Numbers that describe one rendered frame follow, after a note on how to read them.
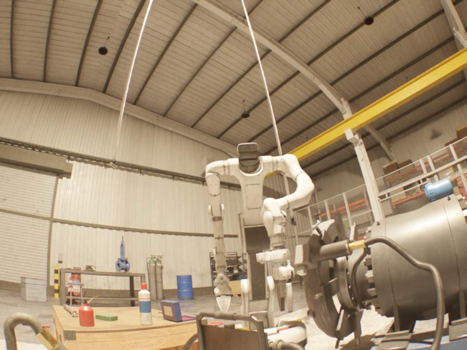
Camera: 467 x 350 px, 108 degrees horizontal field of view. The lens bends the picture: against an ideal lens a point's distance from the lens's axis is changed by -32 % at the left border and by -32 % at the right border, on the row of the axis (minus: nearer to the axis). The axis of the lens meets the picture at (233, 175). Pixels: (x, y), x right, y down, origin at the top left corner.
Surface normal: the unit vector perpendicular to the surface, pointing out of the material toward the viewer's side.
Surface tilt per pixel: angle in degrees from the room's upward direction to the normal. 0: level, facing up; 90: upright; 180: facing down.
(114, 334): 90
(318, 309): 109
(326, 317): 113
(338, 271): 75
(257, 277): 121
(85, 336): 90
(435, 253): 84
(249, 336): 90
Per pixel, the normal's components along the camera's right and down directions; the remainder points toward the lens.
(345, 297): -0.60, 0.22
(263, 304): 0.08, 0.48
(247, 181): 0.05, 0.08
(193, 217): 0.60, -0.37
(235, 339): -0.73, -0.21
